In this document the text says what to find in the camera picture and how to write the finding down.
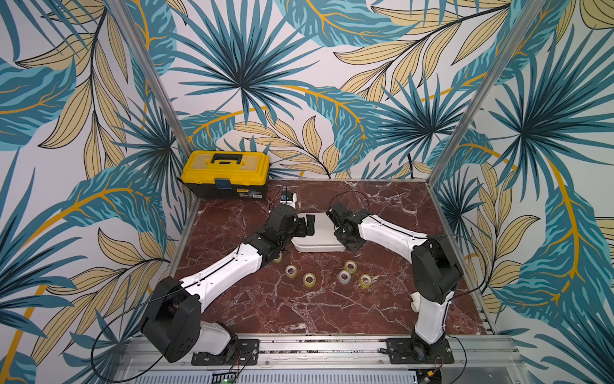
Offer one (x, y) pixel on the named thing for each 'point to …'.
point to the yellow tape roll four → (309, 279)
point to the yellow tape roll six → (365, 280)
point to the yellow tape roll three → (291, 270)
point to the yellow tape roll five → (350, 266)
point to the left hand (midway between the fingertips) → (302, 219)
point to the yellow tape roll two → (279, 259)
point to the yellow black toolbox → (232, 174)
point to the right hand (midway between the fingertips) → (343, 239)
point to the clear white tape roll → (344, 277)
